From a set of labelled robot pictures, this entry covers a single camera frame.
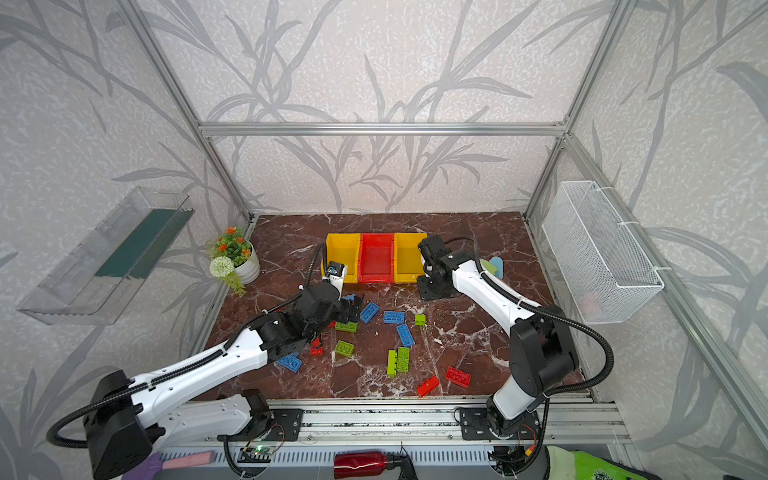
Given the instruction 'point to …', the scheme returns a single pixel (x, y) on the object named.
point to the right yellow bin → (408, 261)
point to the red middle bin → (376, 258)
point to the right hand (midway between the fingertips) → (428, 284)
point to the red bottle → (357, 464)
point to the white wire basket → (607, 272)
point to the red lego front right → (461, 378)
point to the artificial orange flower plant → (227, 251)
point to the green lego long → (349, 327)
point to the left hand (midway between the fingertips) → (353, 283)
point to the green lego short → (345, 348)
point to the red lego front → (427, 386)
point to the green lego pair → (398, 361)
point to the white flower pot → (248, 271)
